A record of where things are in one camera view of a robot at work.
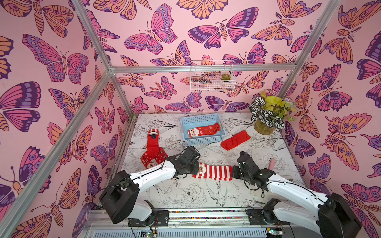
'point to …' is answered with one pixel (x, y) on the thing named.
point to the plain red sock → (235, 140)
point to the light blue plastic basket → (191, 121)
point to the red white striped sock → (215, 172)
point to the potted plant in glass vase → (268, 112)
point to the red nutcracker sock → (153, 142)
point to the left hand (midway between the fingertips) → (198, 167)
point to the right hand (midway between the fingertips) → (232, 169)
